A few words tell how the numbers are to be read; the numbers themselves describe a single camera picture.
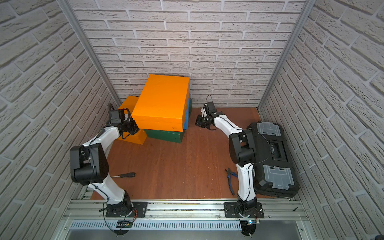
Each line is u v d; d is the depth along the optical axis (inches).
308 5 27.0
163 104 28.7
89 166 18.6
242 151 22.1
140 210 29.1
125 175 33.0
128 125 31.2
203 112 36.2
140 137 36.1
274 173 27.4
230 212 28.9
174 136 36.4
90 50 33.8
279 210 30.4
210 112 31.0
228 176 33.0
